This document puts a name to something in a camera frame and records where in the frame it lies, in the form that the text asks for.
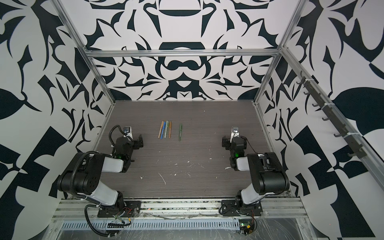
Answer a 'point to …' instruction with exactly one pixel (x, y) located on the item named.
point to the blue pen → (163, 128)
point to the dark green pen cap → (181, 127)
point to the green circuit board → (246, 226)
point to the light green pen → (167, 125)
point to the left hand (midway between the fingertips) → (131, 133)
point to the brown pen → (170, 128)
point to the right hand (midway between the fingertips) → (234, 135)
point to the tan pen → (162, 124)
